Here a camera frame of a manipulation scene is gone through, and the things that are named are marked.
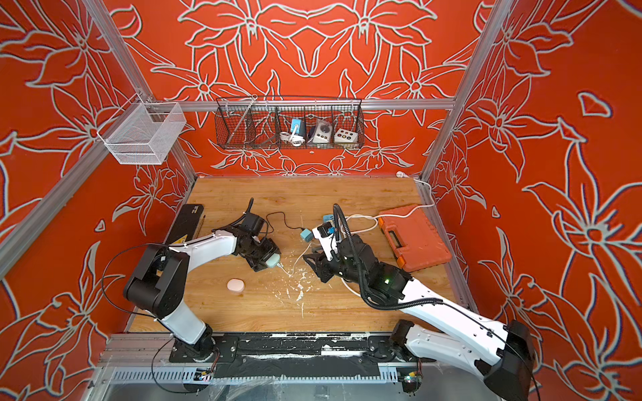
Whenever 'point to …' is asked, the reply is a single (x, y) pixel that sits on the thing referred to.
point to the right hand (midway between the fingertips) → (302, 256)
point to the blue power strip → (328, 217)
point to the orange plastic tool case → (414, 241)
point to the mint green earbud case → (273, 261)
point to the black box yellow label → (185, 225)
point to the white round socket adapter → (323, 132)
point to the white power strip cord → (401, 175)
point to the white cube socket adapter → (343, 135)
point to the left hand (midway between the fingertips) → (278, 255)
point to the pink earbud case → (236, 285)
